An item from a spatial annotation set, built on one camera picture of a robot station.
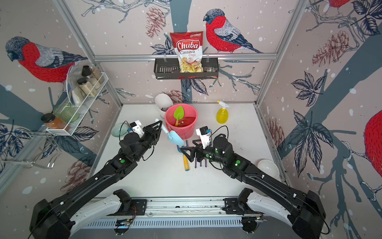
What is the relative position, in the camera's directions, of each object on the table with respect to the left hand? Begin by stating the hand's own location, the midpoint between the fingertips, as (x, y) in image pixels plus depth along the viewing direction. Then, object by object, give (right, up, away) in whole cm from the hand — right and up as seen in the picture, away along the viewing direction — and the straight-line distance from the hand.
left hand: (165, 119), depth 70 cm
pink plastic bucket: (+4, -1, +31) cm, 31 cm away
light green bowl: (-39, -8, +31) cm, 50 cm away
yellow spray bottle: (+34, +3, +32) cm, 47 cm away
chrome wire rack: (-54, -13, -6) cm, 56 cm away
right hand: (+11, -12, -1) cm, 16 cm away
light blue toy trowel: (+4, -8, -2) cm, 9 cm away
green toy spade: (+3, +3, +31) cm, 31 cm away
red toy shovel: (+8, -2, +27) cm, 28 cm away
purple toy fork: (+18, -27, +19) cm, 37 cm away
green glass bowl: (-47, +4, -1) cm, 47 cm away
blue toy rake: (+9, -26, +18) cm, 33 cm away
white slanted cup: (-9, +12, +36) cm, 39 cm away
